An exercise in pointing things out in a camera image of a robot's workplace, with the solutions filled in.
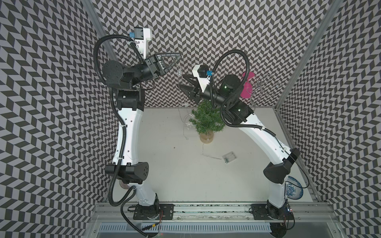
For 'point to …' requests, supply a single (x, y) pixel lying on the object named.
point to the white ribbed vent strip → (187, 227)
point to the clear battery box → (229, 157)
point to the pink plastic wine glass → (247, 90)
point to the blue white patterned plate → (293, 189)
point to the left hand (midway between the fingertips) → (181, 58)
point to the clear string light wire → (190, 119)
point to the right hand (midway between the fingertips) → (182, 81)
